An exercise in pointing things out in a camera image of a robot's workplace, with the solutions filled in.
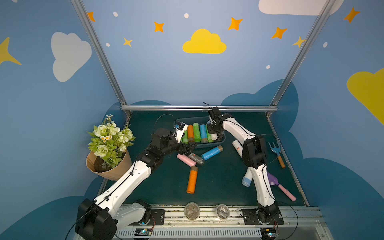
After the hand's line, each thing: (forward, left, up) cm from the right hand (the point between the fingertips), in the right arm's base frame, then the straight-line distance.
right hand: (214, 128), depth 104 cm
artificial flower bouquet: (-30, +53, +25) cm, 65 cm away
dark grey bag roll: (-23, +11, -3) cm, 25 cm away
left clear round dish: (-52, +12, -1) cm, 54 cm away
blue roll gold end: (-19, +4, -4) cm, 20 cm away
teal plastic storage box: (+8, +8, -1) cm, 12 cm away
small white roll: (-34, -18, -2) cm, 38 cm away
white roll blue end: (-7, 0, 0) cm, 7 cm away
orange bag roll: (-37, +13, -4) cm, 39 cm away
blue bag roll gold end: (-8, +7, -3) cm, 11 cm away
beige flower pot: (-37, +59, +12) cm, 70 cm away
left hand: (-23, +13, +20) cm, 34 cm away
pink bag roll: (-23, +18, -4) cm, 29 cm away
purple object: (-33, -34, -5) cm, 48 cm away
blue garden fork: (-11, -43, -6) cm, 45 cm away
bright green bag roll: (-6, +4, -2) cm, 7 cm away
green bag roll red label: (-3, +12, -2) cm, 13 cm away
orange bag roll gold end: (-3, +17, -3) cm, 17 cm away
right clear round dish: (-51, -3, -1) cm, 52 cm away
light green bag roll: (-8, +20, -2) cm, 22 cm away
